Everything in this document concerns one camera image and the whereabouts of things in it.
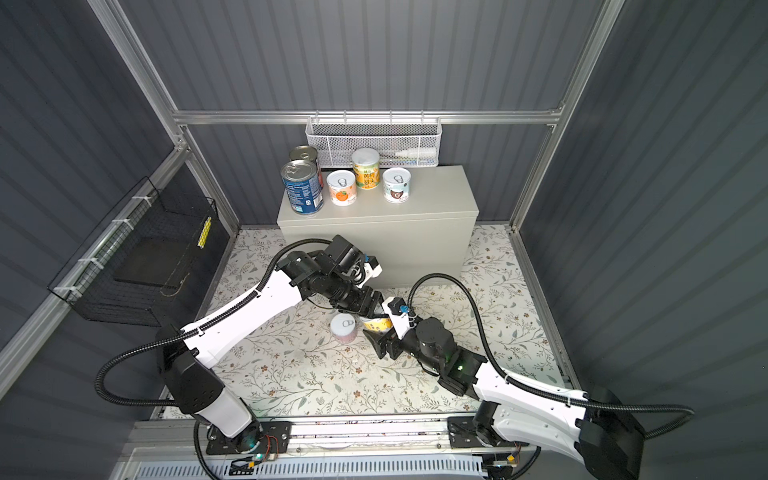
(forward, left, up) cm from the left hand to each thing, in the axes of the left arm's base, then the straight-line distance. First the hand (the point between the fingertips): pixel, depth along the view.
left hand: (380, 312), depth 73 cm
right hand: (-1, 0, -3) cm, 3 cm away
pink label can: (+4, +11, -15) cm, 19 cm away
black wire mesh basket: (+12, +61, +7) cm, 62 cm away
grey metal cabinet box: (+23, -16, +3) cm, 28 cm away
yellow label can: (-4, 0, +1) cm, 4 cm away
